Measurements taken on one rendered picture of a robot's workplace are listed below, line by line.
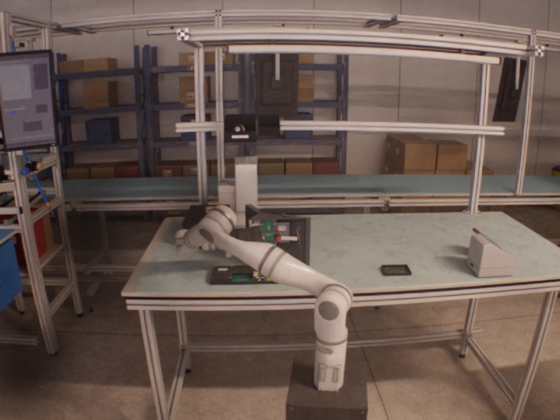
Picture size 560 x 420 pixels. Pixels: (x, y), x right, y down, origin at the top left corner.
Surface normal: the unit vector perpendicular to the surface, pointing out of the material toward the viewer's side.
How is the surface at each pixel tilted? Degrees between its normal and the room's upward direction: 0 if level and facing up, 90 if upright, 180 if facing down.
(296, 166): 90
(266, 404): 0
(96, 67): 90
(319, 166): 90
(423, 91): 90
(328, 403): 0
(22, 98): 101
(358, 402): 0
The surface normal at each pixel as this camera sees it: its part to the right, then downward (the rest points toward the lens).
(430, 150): 0.05, 0.29
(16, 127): 0.46, 0.44
